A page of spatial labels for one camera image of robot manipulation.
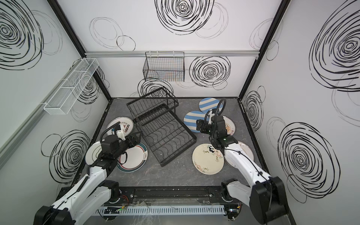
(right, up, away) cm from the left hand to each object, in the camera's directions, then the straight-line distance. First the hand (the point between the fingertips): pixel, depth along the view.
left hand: (136, 134), depth 82 cm
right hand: (+39, +7, 0) cm, 39 cm away
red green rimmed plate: (-1, -14, +2) cm, 15 cm away
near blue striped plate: (+33, +6, +26) cm, 43 cm away
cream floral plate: (+42, -16, +3) cm, 46 cm away
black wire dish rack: (+15, -2, +14) cm, 21 cm away
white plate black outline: (-30, -13, +7) cm, 34 cm away
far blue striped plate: (+50, +20, +34) cm, 63 cm away
